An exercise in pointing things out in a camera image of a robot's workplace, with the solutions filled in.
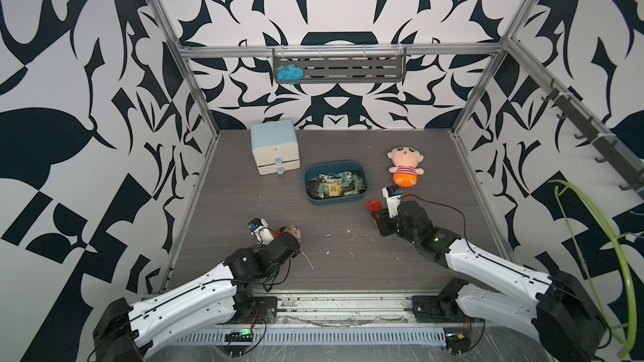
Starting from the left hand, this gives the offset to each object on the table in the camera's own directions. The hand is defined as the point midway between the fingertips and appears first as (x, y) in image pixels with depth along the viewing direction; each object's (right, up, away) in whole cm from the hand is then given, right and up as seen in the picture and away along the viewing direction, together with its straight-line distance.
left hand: (287, 236), depth 81 cm
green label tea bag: (+23, +15, +16) cm, 31 cm away
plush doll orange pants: (+44, +24, +21) cm, 54 cm away
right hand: (+28, +8, +3) cm, 29 cm away
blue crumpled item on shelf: (0, +56, +10) cm, 57 cm away
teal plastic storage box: (+9, +19, +19) cm, 28 cm away
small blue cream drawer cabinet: (-7, +29, +15) cm, 33 cm away
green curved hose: (+72, -2, -31) cm, 79 cm away
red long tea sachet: (+30, +7, +14) cm, 34 cm away
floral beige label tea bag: (+1, -1, +8) cm, 8 cm away
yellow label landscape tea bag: (+15, +14, +15) cm, 25 cm away
